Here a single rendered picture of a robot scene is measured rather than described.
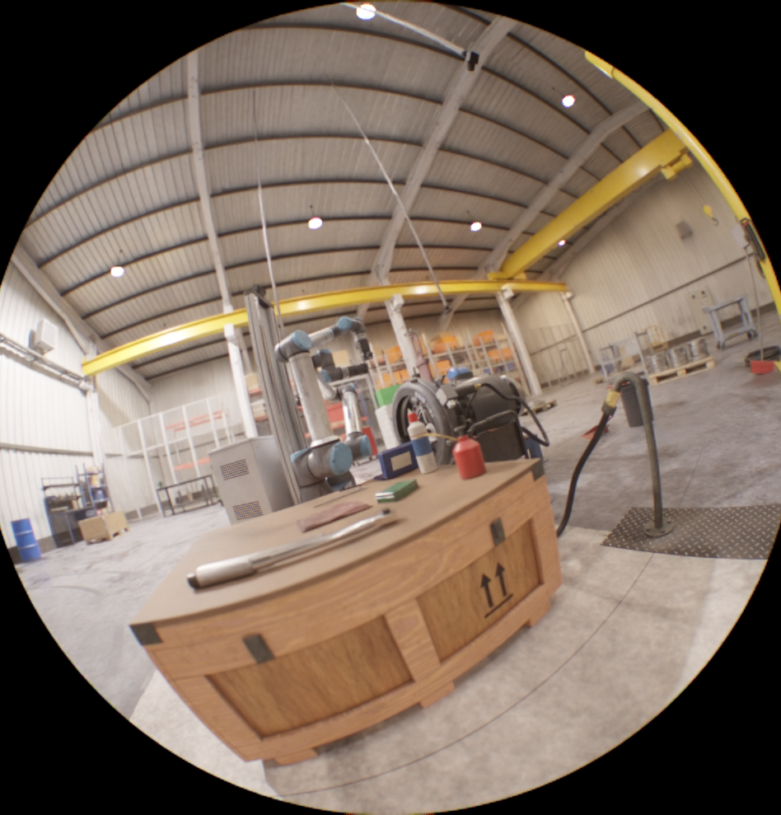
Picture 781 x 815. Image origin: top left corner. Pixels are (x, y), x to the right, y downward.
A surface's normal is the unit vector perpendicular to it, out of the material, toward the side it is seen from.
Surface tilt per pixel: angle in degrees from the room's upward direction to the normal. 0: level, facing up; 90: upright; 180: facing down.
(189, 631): 90
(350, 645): 90
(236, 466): 90
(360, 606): 90
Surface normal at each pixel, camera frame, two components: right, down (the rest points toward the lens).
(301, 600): 0.42, -0.19
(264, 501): -0.09, -0.04
